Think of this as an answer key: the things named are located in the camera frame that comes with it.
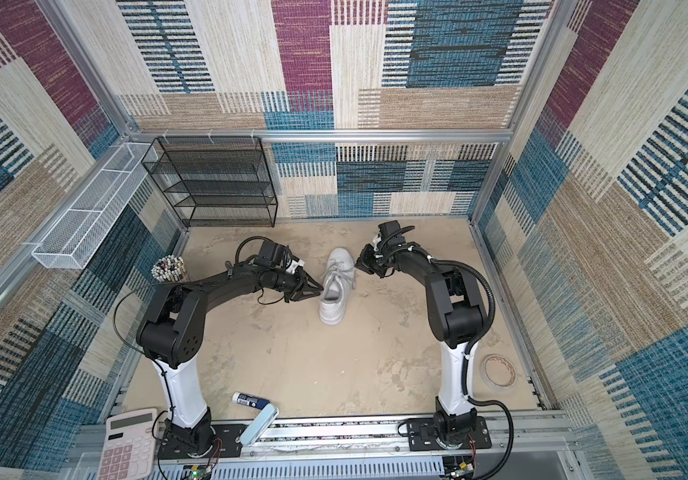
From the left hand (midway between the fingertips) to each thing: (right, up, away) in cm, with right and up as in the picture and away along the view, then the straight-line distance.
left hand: (324, 286), depth 91 cm
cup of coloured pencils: (-42, +6, -6) cm, 43 cm away
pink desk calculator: (-45, -36, -19) cm, 60 cm away
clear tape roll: (+49, -23, -5) cm, 55 cm away
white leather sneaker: (+5, +2, +1) cm, 5 cm away
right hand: (+9, +6, +7) cm, 13 cm away
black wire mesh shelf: (-41, +36, +19) cm, 57 cm away
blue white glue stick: (-19, -27, -13) cm, 35 cm away
